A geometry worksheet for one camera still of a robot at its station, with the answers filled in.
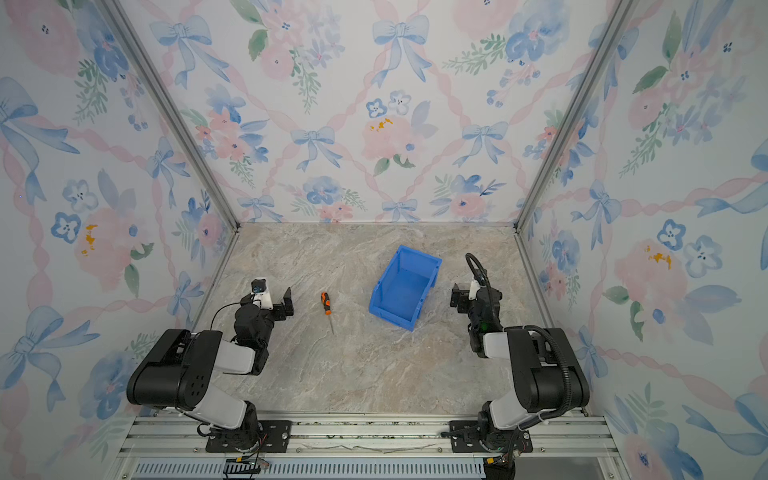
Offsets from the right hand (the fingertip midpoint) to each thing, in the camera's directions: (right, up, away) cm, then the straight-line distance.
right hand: (472, 283), depth 94 cm
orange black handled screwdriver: (-47, -6, +3) cm, 47 cm away
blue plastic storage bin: (-21, -2, +9) cm, 23 cm away
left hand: (-61, -1, -3) cm, 61 cm away
